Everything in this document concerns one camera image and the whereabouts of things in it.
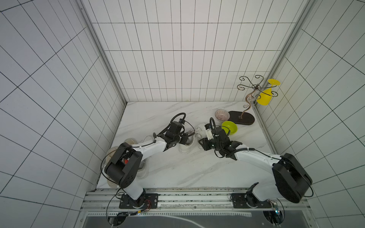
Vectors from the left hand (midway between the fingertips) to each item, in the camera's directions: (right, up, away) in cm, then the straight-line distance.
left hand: (184, 138), depth 91 cm
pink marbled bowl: (+30, +15, +19) cm, 39 cm away
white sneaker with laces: (+6, +1, -3) cm, 7 cm away
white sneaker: (-23, -15, -15) cm, 31 cm away
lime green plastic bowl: (+33, +6, +10) cm, 35 cm away
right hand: (+10, +1, -3) cm, 11 cm away
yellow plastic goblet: (+47, +26, -10) cm, 55 cm away
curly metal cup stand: (+39, +37, -1) cm, 53 cm away
